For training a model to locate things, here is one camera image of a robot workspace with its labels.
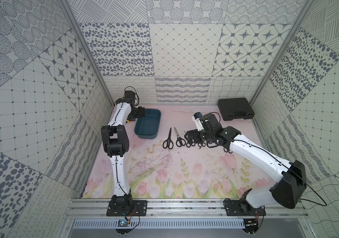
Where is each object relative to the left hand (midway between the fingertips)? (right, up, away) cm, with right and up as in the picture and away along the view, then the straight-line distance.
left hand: (139, 114), depth 102 cm
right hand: (+35, -12, -22) cm, 43 cm away
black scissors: (+21, -19, -4) cm, 29 cm away
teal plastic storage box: (+6, -9, +5) cm, 12 cm away
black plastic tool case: (+77, +5, +16) cm, 78 cm away
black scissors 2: (+29, -18, -3) cm, 35 cm away
